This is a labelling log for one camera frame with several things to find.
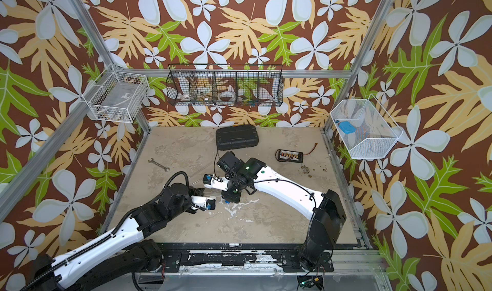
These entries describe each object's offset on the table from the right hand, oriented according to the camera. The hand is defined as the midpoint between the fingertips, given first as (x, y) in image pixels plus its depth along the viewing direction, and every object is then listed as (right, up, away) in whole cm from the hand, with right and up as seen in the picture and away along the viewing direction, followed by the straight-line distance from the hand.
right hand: (223, 192), depth 76 cm
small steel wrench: (-42, +10, +28) cm, 52 cm away
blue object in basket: (+55, +27, +10) cm, 63 cm away
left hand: (-9, +3, +2) cm, 9 cm away
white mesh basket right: (+63, +25, +1) cm, 68 cm away
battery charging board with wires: (+35, +14, +29) cm, 47 cm away
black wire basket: (-2, +51, +21) cm, 55 cm away
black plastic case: (+4, +24, +32) cm, 40 cm away
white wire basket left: (-50, +42, +10) cm, 66 cm away
